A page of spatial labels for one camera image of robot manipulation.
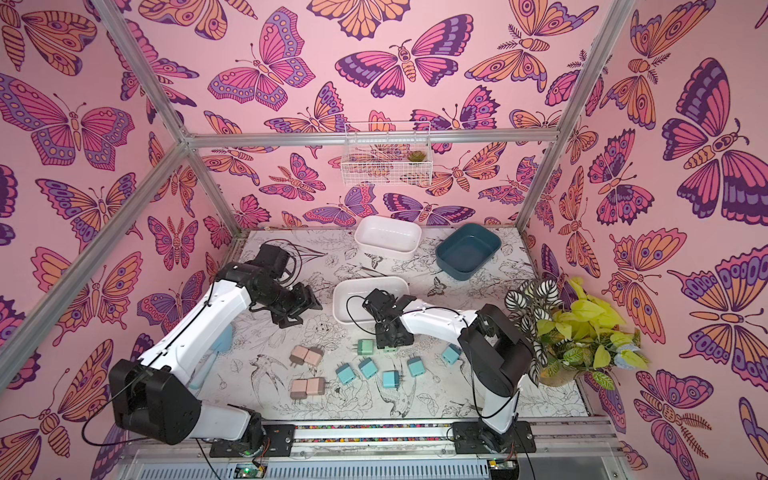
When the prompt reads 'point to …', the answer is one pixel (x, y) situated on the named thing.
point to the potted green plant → (569, 332)
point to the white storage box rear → (385, 238)
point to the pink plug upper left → (298, 355)
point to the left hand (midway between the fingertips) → (318, 308)
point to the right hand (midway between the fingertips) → (389, 338)
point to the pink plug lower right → (315, 385)
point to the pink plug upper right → (314, 355)
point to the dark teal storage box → (464, 252)
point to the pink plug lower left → (299, 389)
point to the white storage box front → (350, 292)
